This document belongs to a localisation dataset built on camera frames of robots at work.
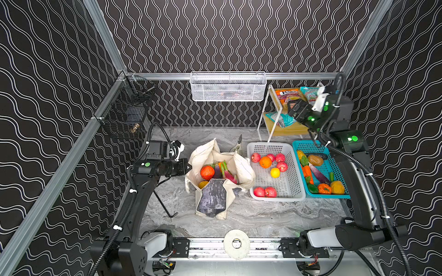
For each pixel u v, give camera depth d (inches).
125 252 14.5
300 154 39.5
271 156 39.2
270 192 33.7
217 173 34.7
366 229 15.9
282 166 37.4
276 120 34.0
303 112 22.3
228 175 35.6
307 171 38.2
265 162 38.5
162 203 34.4
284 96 33.7
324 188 34.1
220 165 37.1
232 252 28.8
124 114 36.9
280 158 38.8
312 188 34.3
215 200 30.1
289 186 36.2
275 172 37.3
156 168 20.5
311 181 37.1
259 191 33.8
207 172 33.8
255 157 39.4
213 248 29.9
